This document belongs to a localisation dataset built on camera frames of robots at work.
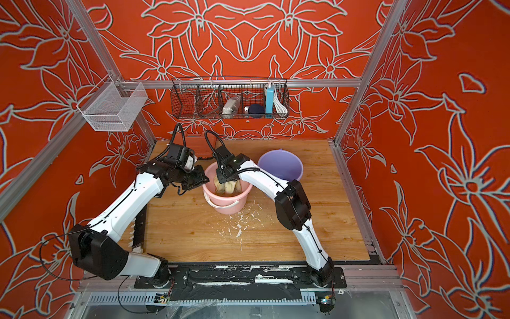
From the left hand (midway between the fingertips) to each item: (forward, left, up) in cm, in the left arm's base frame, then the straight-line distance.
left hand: (210, 178), depth 80 cm
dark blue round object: (+35, -17, +9) cm, 40 cm away
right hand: (+7, -2, -8) cm, 10 cm away
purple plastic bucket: (+12, -30, -3) cm, 32 cm away
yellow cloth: (+2, -7, -10) cm, 13 cm away
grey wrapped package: (+33, -5, +12) cm, 35 cm away
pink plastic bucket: (-9, -8, -3) cm, 13 cm away
